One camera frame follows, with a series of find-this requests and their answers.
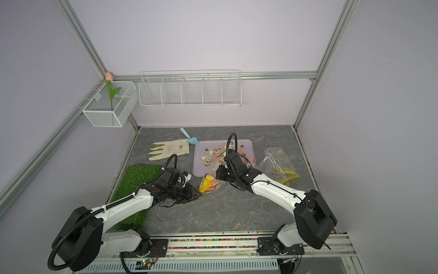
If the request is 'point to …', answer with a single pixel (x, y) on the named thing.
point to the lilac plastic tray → (199, 169)
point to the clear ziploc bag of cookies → (275, 164)
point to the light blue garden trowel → (193, 140)
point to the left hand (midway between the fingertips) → (200, 197)
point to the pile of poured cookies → (217, 154)
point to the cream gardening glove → (169, 148)
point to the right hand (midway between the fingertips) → (214, 170)
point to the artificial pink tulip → (112, 92)
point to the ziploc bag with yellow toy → (210, 184)
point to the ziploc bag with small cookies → (276, 165)
